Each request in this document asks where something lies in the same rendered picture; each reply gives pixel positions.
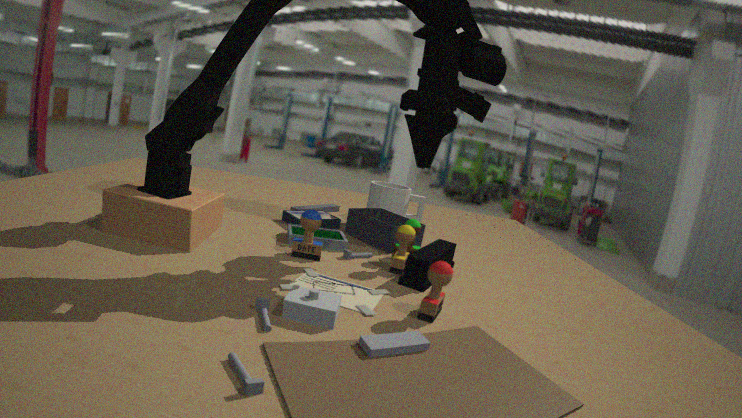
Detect cream paper card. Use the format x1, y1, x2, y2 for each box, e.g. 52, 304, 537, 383
279, 268, 389, 315

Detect white square block with round hole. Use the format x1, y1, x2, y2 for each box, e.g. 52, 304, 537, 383
282, 285, 342, 329

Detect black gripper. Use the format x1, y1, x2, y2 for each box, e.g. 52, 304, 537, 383
400, 63, 458, 169

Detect blue stamp ink pad tin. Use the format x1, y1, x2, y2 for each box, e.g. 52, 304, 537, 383
282, 210, 341, 229

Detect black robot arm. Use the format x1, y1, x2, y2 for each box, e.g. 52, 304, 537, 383
137, 0, 507, 200

